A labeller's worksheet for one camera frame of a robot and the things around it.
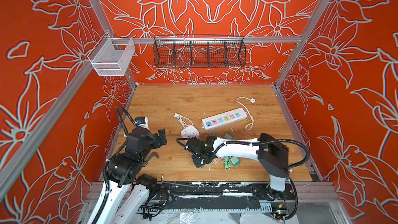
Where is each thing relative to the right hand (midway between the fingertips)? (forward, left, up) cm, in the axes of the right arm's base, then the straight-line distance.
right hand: (195, 163), depth 81 cm
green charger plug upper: (+16, -20, 0) cm, 25 cm away
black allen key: (+6, +23, -1) cm, 24 cm away
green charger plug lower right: (0, -21, +1) cm, 21 cm away
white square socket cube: (+18, +3, +2) cm, 18 cm away
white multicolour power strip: (+27, -19, +1) cm, 33 cm away
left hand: (+8, +17, +21) cm, 29 cm away
